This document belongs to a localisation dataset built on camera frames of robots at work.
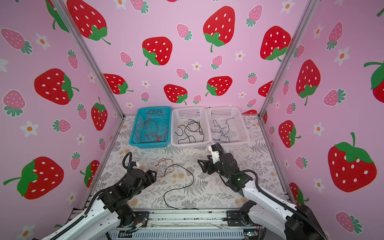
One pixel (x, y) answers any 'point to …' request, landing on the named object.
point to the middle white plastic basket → (189, 126)
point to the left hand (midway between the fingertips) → (154, 175)
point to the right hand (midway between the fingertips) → (202, 158)
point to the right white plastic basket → (227, 125)
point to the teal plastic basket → (161, 117)
